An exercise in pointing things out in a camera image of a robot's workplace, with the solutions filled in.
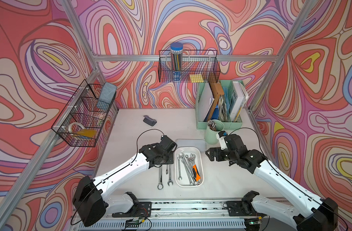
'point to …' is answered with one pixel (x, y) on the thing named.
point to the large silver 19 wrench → (182, 157)
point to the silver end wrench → (170, 181)
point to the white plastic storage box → (199, 153)
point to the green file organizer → (224, 100)
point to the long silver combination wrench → (160, 186)
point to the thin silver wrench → (180, 177)
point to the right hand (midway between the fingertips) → (214, 155)
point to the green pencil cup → (213, 127)
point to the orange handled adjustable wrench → (197, 177)
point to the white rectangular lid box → (200, 143)
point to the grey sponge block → (106, 96)
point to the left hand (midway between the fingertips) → (172, 158)
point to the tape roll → (69, 127)
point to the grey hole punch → (149, 121)
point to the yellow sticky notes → (196, 78)
